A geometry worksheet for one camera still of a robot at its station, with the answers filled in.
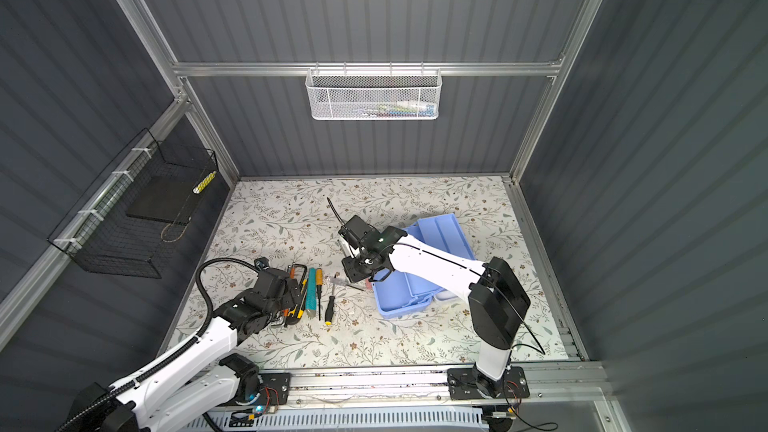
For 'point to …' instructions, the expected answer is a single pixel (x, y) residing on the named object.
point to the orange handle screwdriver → (319, 291)
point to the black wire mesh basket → (130, 222)
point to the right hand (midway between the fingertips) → (353, 275)
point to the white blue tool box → (395, 294)
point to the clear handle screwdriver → (343, 282)
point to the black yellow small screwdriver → (330, 308)
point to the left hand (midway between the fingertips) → (282, 290)
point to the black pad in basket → (166, 198)
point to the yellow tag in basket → (201, 185)
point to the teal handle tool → (311, 293)
